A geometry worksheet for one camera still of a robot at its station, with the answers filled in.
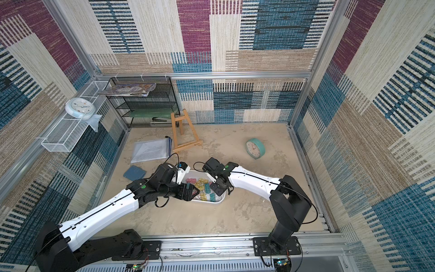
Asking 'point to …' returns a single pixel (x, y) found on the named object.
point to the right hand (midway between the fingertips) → (219, 184)
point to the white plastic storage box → (201, 180)
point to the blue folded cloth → (134, 173)
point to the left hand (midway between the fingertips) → (192, 188)
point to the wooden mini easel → (174, 135)
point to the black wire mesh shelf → (153, 111)
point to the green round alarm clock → (255, 148)
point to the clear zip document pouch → (149, 150)
